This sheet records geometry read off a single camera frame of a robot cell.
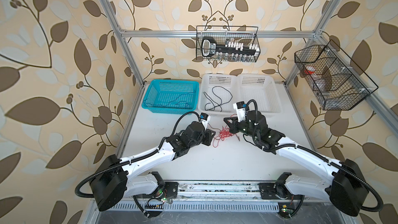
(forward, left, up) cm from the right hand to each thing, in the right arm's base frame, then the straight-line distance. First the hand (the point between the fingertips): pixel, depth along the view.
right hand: (224, 120), depth 77 cm
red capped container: (+21, -46, +14) cm, 52 cm away
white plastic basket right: (+37, -36, -18) cm, 54 cm away
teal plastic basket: (+33, +34, -19) cm, 51 cm away
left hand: (-4, +5, -5) cm, 7 cm away
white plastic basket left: (+36, -1, -20) cm, 41 cm away
